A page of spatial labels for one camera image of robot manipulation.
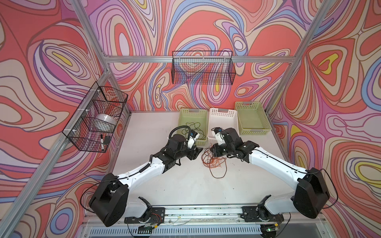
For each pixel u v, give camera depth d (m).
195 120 1.15
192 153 0.72
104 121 0.70
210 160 0.92
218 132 0.73
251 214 0.73
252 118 1.15
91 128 0.72
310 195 0.40
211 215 0.75
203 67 0.84
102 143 0.72
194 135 0.69
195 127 1.09
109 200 0.41
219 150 0.72
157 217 0.72
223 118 1.15
